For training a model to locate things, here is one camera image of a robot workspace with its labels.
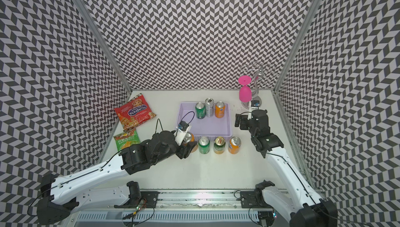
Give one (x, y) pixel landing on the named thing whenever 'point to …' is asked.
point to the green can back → (200, 110)
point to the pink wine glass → (245, 91)
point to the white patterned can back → (209, 109)
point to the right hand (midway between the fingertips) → (245, 117)
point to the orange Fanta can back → (220, 109)
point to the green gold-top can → (219, 144)
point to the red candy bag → (135, 112)
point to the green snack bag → (126, 139)
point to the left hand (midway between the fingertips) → (189, 140)
